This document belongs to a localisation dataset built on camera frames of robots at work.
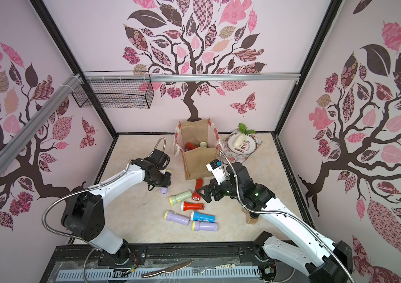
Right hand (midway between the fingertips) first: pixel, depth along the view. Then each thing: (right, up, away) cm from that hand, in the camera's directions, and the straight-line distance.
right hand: (203, 185), depth 71 cm
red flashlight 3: (-9, -13, +12) cm, 20 cm away
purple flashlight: (-20, -5, +12) cm, 24 cm away
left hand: (-19, -4, +16) cm, 26 cm away
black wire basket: (-40, +48, +24) cm, 67 cm away
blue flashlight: (-4, -17, +10) cm, 20 cm away
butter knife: (-14, -34, -1) cm, 37 cm away
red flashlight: (-9, +17, +35) cm, 40 cm away
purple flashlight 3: (-2, -20, +8) cm, 22 cm away
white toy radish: (+23, +20, +39) cm, 50 cm away
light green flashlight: (-1, +18, +36) cm, 40 cm away
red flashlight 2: (-3, -4, +23) cm, 24 cm away
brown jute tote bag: (-3, +19, +36) cm, 41 cm away
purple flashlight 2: (-16, -17, +10) cm, 25 cm away
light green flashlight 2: (-13, -10, +17) cm, 23 cm away
